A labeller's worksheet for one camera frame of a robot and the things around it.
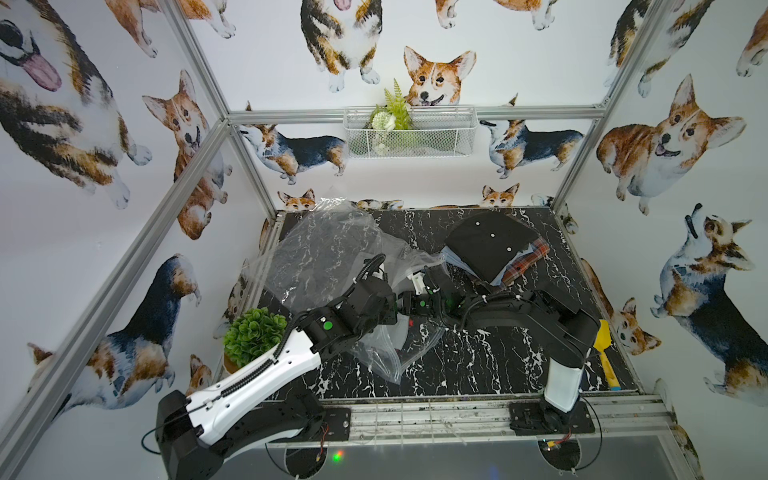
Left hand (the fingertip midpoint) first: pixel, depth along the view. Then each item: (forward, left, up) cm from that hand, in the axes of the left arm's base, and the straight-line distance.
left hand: (398, 295), depth 74 cm
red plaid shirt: (+27, -51, -18) cm, 61 cm away
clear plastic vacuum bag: (+29, +29, -21) cm, 46 cm away
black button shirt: (+26, -31, -12) cm, 43 cm away
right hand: (+3, +3, -13) cm, 14 cm away
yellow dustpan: (-6, -60, -20) cm, 63 cm away
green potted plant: (-8, +36, -4) cm, 37 cm away
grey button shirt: (-9, +3, -5) cm, 11 cm away
